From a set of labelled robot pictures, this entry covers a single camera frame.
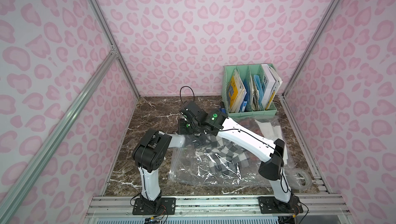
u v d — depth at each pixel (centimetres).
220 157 80
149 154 51
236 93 94
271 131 97
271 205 73
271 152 46
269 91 98
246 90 88
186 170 85
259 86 92
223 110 107
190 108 55
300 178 81
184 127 64
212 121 51
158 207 64
